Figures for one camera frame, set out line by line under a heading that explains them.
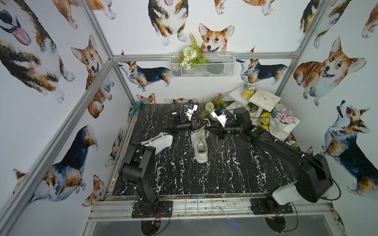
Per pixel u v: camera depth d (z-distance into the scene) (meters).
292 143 0.84
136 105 1.20
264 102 0.92
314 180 0.43
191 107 0.76
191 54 0.78
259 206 0.73
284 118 0.79
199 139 0.90
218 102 1.03
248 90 0.98
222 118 0.68
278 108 0.86
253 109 1.07
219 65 0.93
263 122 0.98
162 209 0.73
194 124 0.75
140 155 0.53
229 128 0.68
